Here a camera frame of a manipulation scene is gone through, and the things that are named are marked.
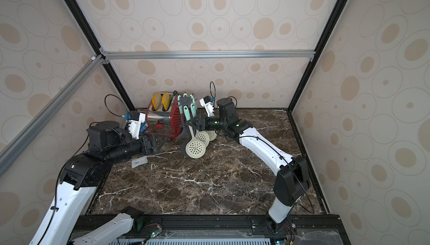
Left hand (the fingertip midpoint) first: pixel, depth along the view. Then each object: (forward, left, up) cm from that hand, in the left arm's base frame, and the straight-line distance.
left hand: (165, 136), depth 61 cm
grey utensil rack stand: (+10, -6, -5) cm, 13 cm away
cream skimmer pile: (+25, -15, -33) cm, 44 cm away
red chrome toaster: (+25, +11, -23) cm, 36 cm away
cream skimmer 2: (+16, -10, -22) cm, 29 cm away
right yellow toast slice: (+37, +11, -17) cm, 42 cm away
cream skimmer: (+9, -7, -24) cm, 27 cm away
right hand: (+9, -6, -6) cm, 12 cm away
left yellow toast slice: (+36, +17, -17) cm, 44 cm away
